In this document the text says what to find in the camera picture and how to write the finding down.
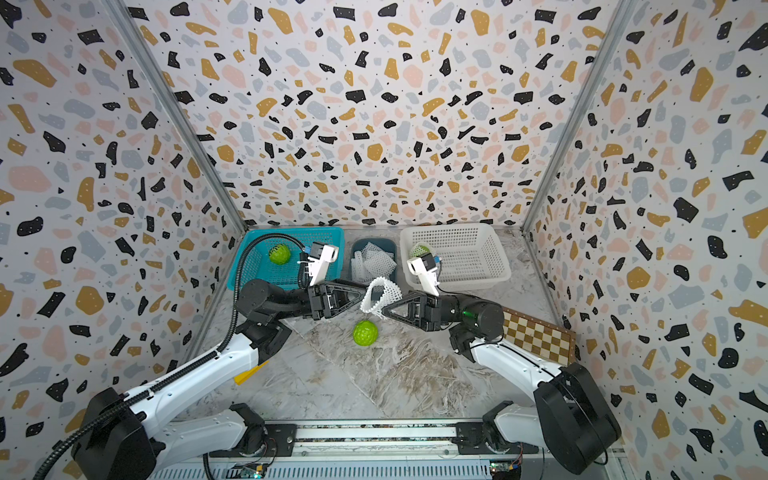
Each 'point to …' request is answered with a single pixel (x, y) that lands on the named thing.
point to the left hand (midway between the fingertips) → (365, 301)
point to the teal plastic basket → (257, 265)
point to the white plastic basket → (466, 255)
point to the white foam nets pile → (372, 262)
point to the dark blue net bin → (385, 244)
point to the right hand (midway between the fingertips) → (391, 326)
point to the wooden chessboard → (550, 342)
